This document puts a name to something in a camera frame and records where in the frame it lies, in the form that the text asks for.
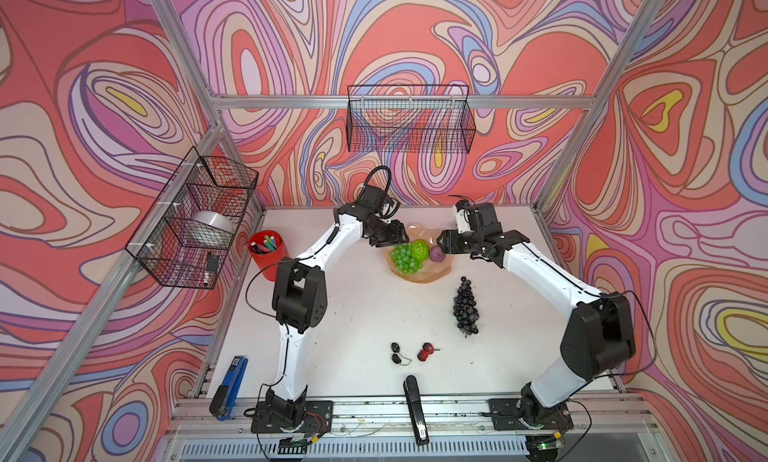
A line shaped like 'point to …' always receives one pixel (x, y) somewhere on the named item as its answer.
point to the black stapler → (415, 410)
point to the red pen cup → (267, 247)
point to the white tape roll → (211, 224)
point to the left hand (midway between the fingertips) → (405, 237)
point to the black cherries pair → (395, 347)
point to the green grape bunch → (409, 257)
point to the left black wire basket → (186, 235)
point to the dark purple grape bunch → (465, 309)
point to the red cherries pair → (427, 348)
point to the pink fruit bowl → (430, 270)
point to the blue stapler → (223, 397)
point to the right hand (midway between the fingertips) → (449, 245)
